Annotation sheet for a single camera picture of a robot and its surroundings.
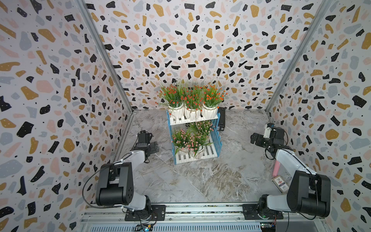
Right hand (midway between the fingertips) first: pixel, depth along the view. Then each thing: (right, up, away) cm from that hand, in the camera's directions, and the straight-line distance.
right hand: (259, 137), depth 91 cm
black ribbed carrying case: (-19, +19, +25) cm, 36 cm away
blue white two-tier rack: (-25, 0, +19) cm, 31 cm away
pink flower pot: (-48, -2, -6) cm, 49 cm away
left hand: (-70, -6, +3) cm, 71 cm away
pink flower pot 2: (-37, +3, -3) cm, 38 cm away
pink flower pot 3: (-35, -6, +3) cm, 36 cm away
